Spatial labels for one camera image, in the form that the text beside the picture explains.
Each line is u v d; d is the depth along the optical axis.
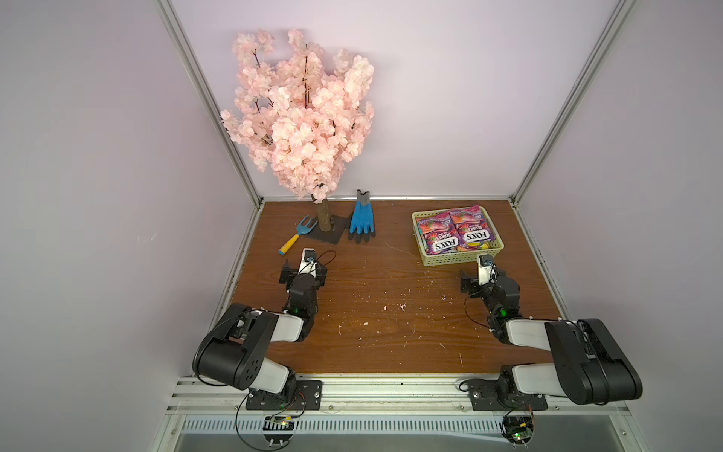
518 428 0.70
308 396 0.73
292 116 0.55
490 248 0.98
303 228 1.11
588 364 0.43
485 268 0.79
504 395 0.67
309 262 0.76
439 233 0.95
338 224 1.11
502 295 0.68
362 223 1.10
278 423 0.72
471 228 0.98
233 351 0.45
